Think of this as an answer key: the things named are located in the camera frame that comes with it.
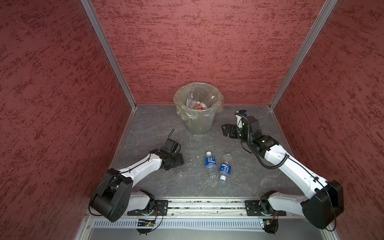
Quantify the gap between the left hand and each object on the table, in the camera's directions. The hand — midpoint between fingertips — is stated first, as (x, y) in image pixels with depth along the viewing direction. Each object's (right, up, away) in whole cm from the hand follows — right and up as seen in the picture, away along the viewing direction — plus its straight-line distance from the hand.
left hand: (179, 165), depth 87 cm
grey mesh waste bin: (+15, +23, +14) cm, 30 cm away
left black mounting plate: (-8, -18, -13) cm, 23 cm away
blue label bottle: (+19, +2, -2) cm, 19 cm away
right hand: (+27, +22, -7) cm, 36 cm away
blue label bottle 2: (+26, -1, -6) cm, 27 cm away
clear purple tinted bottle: (+8, +40, +12) cm, 42 cm away
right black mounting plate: (+39, -18, -13) cm, 45 cm away
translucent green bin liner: (+11, +41, +17) cm, 46 cm away
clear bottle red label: (+13, +36, +8) cm, 40 cm away
